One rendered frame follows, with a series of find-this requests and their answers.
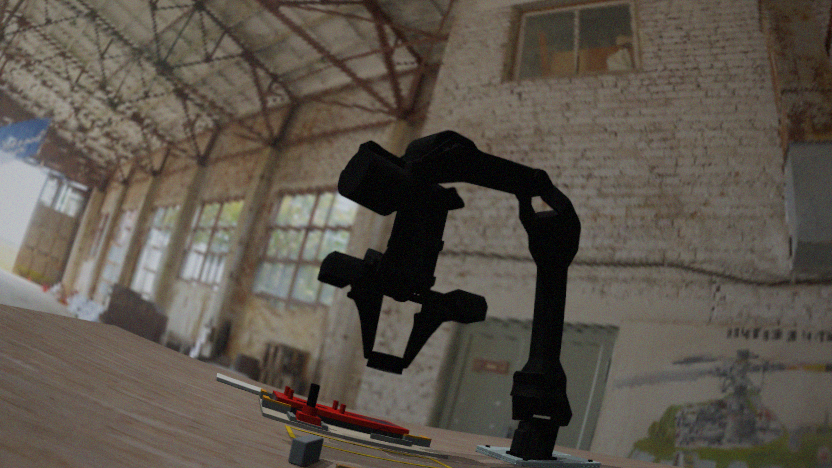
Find black wheel with grey hub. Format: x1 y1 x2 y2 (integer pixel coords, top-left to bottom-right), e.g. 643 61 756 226
366 351 406 374

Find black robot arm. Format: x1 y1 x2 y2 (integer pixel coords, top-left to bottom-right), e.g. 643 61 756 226
338 130 581 460

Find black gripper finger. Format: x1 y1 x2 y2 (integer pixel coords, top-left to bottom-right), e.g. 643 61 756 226
403 310 454 369
347 288 384 359

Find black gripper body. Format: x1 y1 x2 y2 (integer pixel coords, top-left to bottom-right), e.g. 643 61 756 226
317 222 488 324

